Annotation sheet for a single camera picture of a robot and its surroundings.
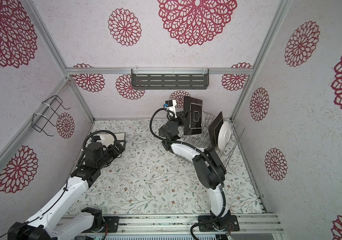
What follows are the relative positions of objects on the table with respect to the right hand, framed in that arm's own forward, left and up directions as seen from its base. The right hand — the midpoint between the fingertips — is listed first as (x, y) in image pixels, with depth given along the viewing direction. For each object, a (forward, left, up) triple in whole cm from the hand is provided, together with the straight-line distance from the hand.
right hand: (192, 112), depth 78 cm
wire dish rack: (+6, -10, -31) cm, 34 cm away
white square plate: (-16, +41, -4) cm, 45 cm away
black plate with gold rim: (+1, -14, -15) cm, 21 cm away
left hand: (-14, +37, -13) cm, 42 cm away
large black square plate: (+1, -1, -3) cm, 4 cm away
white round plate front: (+2, -22, -20) cm, 30 cm away
